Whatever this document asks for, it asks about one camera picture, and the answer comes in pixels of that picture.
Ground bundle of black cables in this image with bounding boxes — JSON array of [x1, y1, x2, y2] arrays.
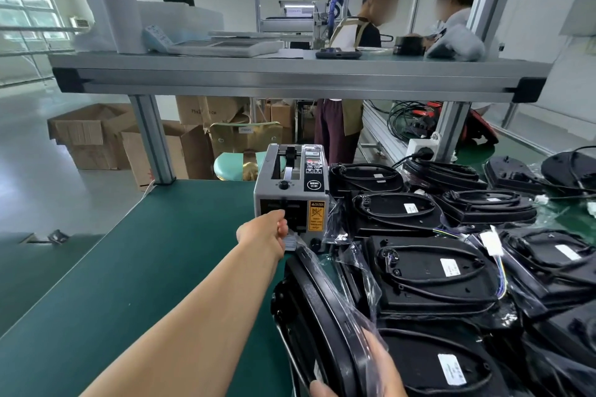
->
[[386, 100, 439, 142]]

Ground window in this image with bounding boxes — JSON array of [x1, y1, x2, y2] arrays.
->
[[0, 0, 71, 86]]

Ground white flat scale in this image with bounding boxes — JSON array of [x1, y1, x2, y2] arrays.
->
[[168, 33, 285, 58]]

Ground grey metal shelf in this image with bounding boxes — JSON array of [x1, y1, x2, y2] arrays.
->
[[51, 50, 551, 103]]

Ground white handset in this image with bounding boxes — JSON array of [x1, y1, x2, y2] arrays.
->
[[142, 24, 176, 53]]

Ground group of bagged black lamps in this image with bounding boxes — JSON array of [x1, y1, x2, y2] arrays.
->
[[328, 161, 596, 397]]

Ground white box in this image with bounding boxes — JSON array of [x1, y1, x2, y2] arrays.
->
[[138, 0, 225, 40]]

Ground black cup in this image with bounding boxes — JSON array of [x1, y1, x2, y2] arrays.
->
[[394, 35, 427, 57]]

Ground open cardboard box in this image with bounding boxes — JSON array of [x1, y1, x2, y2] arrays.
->
[[121, 122, 215, 187], [48, 104, 136, 172]]

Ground white power socket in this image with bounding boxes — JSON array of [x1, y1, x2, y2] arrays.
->
[[407, 138, 439, 163]]

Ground metal floor bracket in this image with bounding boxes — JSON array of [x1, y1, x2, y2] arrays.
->
[[23, 229, 71, 246]]

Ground grey wall electrical box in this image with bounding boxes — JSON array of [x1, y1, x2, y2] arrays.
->
[[559, 0, 596, 38]]

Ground person's left hand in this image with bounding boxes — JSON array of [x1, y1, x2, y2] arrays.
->
[[235, 208, 292, 263]]

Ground unbagged black lamps with cables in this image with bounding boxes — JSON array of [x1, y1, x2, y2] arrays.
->
[[484, 145, 596, 200]]

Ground grey tape dispenser machine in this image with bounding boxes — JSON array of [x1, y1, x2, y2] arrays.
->
[[253, 143, 332, 249]]

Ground grey barcode scanner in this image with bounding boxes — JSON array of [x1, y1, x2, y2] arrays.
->
[[425, 24, 487, 63]]

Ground black phone on shelf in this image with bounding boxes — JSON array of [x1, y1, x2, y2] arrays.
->
[[315, 48, 363, 60]]

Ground green round stool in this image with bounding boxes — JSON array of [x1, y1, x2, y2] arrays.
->
[[213, 151, 257, 182]]

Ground person's right hand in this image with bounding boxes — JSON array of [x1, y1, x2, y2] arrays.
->
[[309, 329, 409, 397]]

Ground person's left forearm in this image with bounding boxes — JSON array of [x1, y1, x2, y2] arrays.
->
[[79, 241, 281, 397]]

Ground transparent plastic bag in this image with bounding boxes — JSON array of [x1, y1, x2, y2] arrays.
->
[[270, 229, 387, 397]]

